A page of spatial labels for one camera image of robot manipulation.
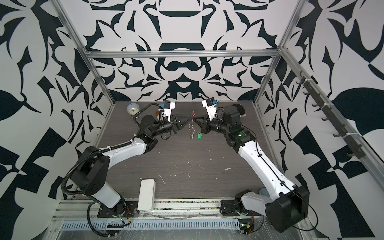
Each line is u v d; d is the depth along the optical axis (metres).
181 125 0.69
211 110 0.62
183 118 0.69
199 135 1.00
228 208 0.74
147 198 0.73
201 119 0.65
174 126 0.66
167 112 0.67
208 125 0.63
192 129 0.72
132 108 1.06
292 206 0.38
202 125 0.62
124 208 0.72
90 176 0.45
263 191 0.77
